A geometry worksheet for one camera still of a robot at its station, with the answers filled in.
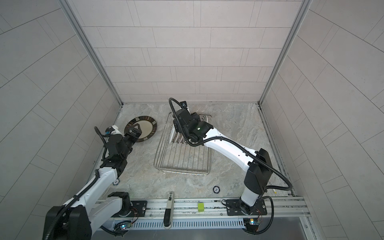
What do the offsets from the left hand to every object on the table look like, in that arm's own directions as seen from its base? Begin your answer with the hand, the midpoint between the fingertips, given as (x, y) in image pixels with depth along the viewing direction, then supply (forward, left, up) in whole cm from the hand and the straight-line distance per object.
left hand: (138, 126), depth 82 cm
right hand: (0, -25, +5) cm, 26 cm away
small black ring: (-28, -43, -16) cm, 54 cm away
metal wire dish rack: (-10, -20, -14) cm, 26 cm away
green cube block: (-36, -35, -15) cm, 53 cm away
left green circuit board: (-43, 0, -14) cm, 46 cm away
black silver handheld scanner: (-42, -21, -11) cm, 48 cm away
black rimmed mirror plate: (+11, +1, -16) cm, 20 cm away
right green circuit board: (-42, -59, -16) cm, 74 cm away
